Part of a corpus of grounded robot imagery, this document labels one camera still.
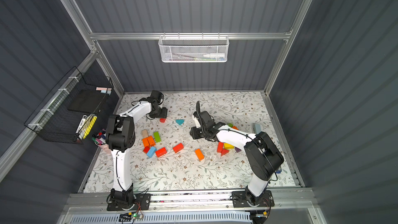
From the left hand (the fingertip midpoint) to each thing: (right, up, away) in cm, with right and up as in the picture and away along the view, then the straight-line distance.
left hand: (161, 114), depth 104 cm
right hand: (+23, -10, -15) cm, 29 cm away
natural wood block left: (-7, -12, -10) cm, 17 cm away
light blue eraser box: (+61, -8, -10) cm, 63 cm away
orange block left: (-4, -16, -12) cm, 20 cm away
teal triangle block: (+12, -5, +1) cm, 13 cm away
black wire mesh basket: (-36, 0, -36) cm, 51 cm away
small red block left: (-5, -20, -15) cm, 25 cm away
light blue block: (-2, -21, -15) cm, 26 cm away
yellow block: (+43, -18, -13) cm, 49 cm away
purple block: (+48, -20, -14) cm, 54 cm away
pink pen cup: (-27, -13, -22) cm, 37 cm away
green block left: (-1, -14, -7) cm, 15 cm away
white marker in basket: (+35, +36, -10) cm, 52 cm away
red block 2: (+38, -19, -12) cm, 44 cm away
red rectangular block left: (+4, -21, -15) cm, 26 cm away
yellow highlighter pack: (-24, -4, -35) cm, 42 cm away
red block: (+1, -4, 0) cm, 4 cm away
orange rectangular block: (+26, -23, -15) cm, 38 cm away
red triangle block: (+40, -21, -14) cm, 48 cm away
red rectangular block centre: (+13, -19, -15) cm, 27 cm away
